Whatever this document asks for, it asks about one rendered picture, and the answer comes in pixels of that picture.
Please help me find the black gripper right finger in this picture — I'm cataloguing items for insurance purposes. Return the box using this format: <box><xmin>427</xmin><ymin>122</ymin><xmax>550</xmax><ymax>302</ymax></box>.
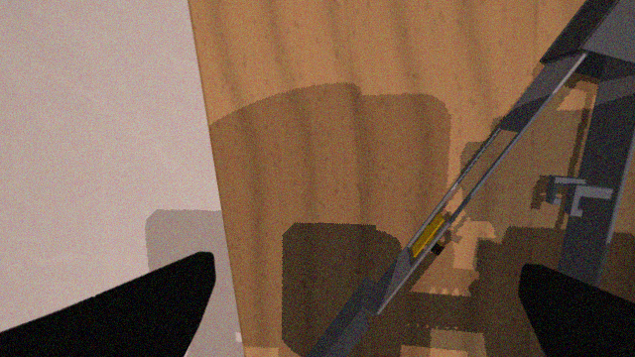
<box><xmin>518</xmin><ymin>264</ymin><xmax>635</xmax><ymax>357</ymax></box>

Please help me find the wooden board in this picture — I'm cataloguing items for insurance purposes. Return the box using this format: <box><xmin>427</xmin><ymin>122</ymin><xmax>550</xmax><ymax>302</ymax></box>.
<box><xmin>188</xmin><ymin>0</ymin><xmax>600</xmax><ymax>357</ymax></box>

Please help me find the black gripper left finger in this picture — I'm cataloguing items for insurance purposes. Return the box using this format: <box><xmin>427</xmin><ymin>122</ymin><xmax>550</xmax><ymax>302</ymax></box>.
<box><xmin>0</xmin><ymin>252</ymin><xmax>216</xmax><ymax>357</ymax></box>

